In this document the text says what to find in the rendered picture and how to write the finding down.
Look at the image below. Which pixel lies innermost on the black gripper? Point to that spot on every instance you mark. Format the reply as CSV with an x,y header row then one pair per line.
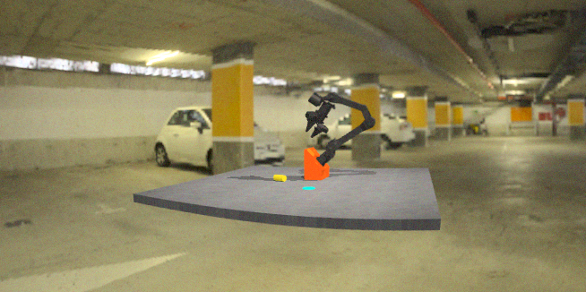
x,y
320,128

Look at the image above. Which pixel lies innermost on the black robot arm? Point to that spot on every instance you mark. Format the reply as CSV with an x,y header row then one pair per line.
x,y
316,99

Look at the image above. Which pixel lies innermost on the yellow cylinder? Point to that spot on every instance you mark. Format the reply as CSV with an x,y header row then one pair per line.
x,y
279,178

